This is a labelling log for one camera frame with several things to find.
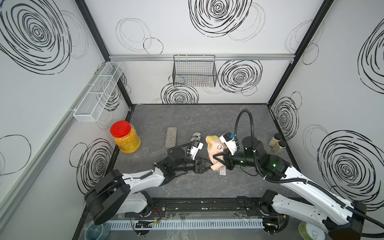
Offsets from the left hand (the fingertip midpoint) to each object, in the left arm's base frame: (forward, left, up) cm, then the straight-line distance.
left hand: (212, 166), depth 71 cm
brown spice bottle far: (+22, -42, -8) cm, 48 cm away
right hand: (+1, -1, +7) cm, 7 cm away
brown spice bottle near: (+17, -42, -8) cm, 45 cm away
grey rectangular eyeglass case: (+24, +25, -14) cm, 37 cm away
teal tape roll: (-26, +52, -16) cm, 60 cm away
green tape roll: (-24, -42, -10) cm, 49 cm away
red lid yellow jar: (+16, +47, -1) cm, 50 cm away
